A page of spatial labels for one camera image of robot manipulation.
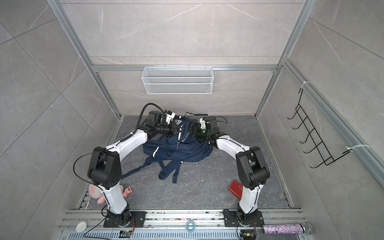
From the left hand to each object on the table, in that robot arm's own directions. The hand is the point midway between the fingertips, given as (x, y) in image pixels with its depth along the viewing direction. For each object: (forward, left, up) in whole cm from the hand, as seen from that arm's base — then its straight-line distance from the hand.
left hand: (184, 126), depth 85 cm
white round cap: (-45, +51, -20) cm, 71 cm away
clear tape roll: (-46, -4, -20) cm, 51 cm away
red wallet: (-30, -29, -21) cm, 46 cm away
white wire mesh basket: (+35, +5, +8) cm, 36 cm away
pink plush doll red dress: (-30, +47, -15) cm, 58 cm away
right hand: (+1, -1, -5) cm, 6 cm away
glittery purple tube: (-50, -56, -17) cm, 77 cm away
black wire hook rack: (-30, -58, +13) cm, 66 cm away
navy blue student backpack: (-9, +9, -12) cm, 17 cm away
